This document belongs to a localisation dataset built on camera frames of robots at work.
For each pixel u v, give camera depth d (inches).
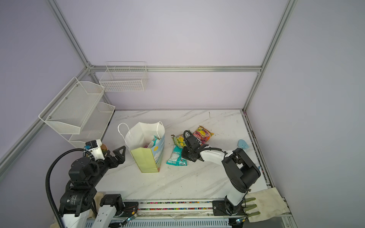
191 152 28.5
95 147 22.0
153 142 33.9
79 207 16.9
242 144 38.7
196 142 28.8
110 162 22.6
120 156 23.9
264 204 29.4
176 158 34.9
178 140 37.7
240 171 18.3
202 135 39.8
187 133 40.0
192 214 28.8
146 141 36.7
